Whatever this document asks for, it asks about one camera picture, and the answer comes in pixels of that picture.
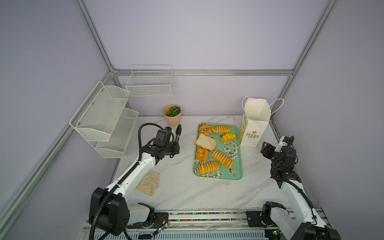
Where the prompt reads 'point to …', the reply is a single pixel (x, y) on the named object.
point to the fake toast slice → (206, 142)
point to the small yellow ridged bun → (228, 137)
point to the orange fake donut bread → (205, 129)
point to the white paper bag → (257, 113)
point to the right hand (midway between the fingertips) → (268, 143)
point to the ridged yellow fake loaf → (208, 167)
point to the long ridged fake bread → (222, 158)
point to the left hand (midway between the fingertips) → (176, 147)
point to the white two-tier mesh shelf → (103, 120)
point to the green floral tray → (231, 149)
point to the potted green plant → (172, 113)
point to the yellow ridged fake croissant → (221, 129)
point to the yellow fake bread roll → (202, 154)
